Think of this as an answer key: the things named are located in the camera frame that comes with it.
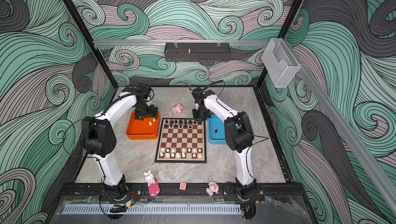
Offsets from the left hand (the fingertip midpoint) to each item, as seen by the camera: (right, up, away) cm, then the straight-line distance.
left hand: (151, 116), depth 89 cm
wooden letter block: (+20, -33, -15) cm, 41 cm away
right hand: (+29, -3, +3) cm, 29 cm away
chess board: (+18, -15, +1) cm, 23 cm away
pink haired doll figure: (+35, -32, -18) cm, 51 cm away
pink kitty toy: (+14, +3, +14) cm, 20 cm away
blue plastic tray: (+40, -10, +6) cm, 41 cm away
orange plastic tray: (-4, -9, +5) cm, 11 cm away
